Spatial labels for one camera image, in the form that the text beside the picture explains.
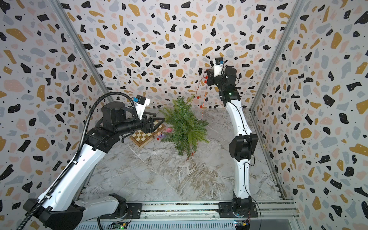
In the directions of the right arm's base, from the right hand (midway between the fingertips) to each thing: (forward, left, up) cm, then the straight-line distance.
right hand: (207, 69), depth 81 cm
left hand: (-33, +22, -5) cm, 39 cm away
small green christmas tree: (-30, +11, -16) cm, 36 cm away
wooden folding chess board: (-20, +45, -41) cm, 64 cm away
